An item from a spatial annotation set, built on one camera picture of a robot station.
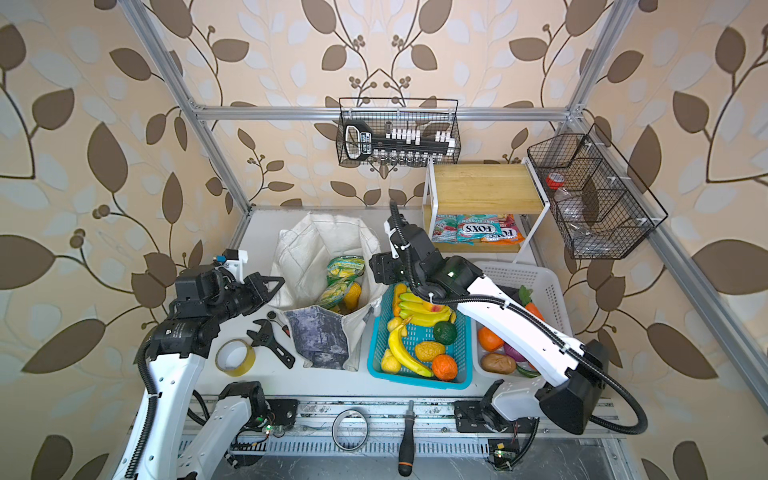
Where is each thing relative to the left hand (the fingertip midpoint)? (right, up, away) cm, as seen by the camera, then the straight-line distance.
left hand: (284, 278), depth 70 cm
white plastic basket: (+73, -8, +19) cm, 76 cm away
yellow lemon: (+26, -15, +15) cm, 34 cm away
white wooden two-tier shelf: (+51, +23, +11) cm, 57 cm away
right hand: (+24, +4, +2) cm, 24 cm away
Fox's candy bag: (+58, +12, +18) cm, 62 cm away
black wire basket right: (+78, +17, +4) cm, 80 cm away
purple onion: (+58, -22, +9) cm, 63 cm away
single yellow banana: (+26, -19, +9) cm, 34 cm away
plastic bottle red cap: (+70, +25, +11) cm, 75 cm away
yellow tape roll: (-15, -26, +12) cm, 32 cm away
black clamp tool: (-12, -20, +17) cm, 29 cm away
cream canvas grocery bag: (0, 0, +13) cm, 13 cm away
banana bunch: (+33, -12, +17) cm, 39 cm away
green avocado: (+40, -17, +12) cm, 45 cm away
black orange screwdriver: (+29, -39, -2) cm, 49 cm away
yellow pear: (+13, -9, +21) cm, 26 cm away
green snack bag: (+9, -7, +14) cm, 18 cm away
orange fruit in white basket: (+52, -18, +10) cm, 56 cm away
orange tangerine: (+39, -24, +5) cm, 46 cm away
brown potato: (+53, -23, +7) cm, 59 cm away
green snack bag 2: (+11, +1, +21) cm, 24 cm away
